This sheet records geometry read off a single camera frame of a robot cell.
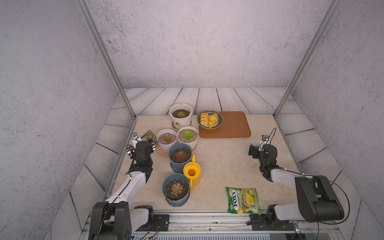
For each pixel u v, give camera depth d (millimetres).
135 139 704
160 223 730
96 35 785
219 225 728
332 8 707
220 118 1154
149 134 1078
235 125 1133
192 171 795
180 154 870
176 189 756
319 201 430
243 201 779
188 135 934
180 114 1074
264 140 776
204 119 1120
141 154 634
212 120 1109
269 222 663
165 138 937
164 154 984
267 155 690
